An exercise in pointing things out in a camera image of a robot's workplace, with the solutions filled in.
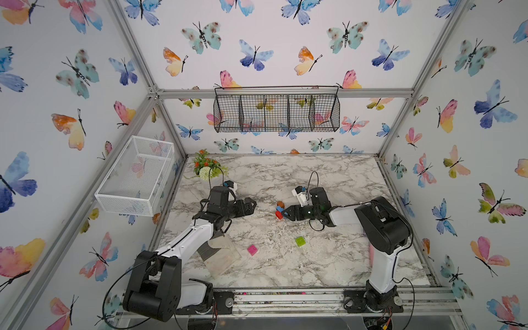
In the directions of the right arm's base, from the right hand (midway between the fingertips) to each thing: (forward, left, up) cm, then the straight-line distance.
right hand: (288, 210), depth 95 cm
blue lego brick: (+1, +4, 0) cm, 4 cm away
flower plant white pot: (+15, +39, +10) cm, 43 cm away
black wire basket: (+39, +7, +27) cm, 48 cm away
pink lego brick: (-18, +14, -1) cm, 23 cm away
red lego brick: (-2, +4, 0) cm, 4 cm away
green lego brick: (-13, -6, -3) cm, 14 cm away
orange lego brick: (+4, +3, -2) cm, 6 cm away
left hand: (-2, +16, +8) cm, 19 cm away
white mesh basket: (+4, +66, +14) cm, 68 cm away
